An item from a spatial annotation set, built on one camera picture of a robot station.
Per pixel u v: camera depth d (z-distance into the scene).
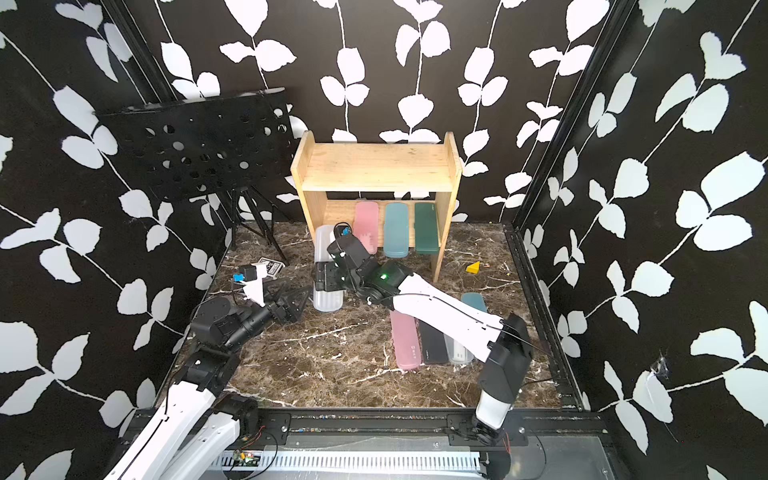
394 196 1.15
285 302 0.62
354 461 0.70
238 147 0.82
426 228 0.89
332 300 0.74
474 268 1.05
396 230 0.91
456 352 0.86
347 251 0.53
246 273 0.59
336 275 0.65
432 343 0.88
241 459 0.70
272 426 0.76
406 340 0.88
